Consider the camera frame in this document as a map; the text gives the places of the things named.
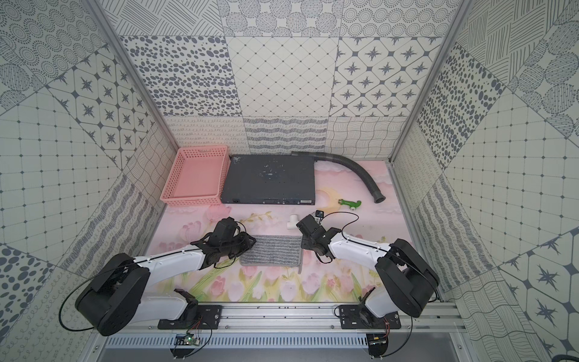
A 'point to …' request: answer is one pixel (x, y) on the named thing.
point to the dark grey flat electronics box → (269, 179)
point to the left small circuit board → (187, 339)
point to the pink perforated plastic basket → (197, 177)
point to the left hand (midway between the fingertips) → (253, 234)
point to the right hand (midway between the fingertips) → (311, 241)
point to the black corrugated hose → (378, 197)
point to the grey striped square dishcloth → (275, 251)
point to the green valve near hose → (351, 204)
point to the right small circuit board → (378, 344)
